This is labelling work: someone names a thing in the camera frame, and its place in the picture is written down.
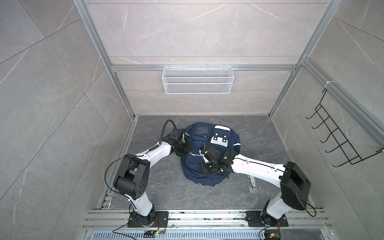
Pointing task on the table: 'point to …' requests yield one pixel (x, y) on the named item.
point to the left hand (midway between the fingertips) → (193, 146)
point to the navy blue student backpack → (200, 134)
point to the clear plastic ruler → (253, 184)
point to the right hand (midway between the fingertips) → (201, 168)
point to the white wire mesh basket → (197, 80)
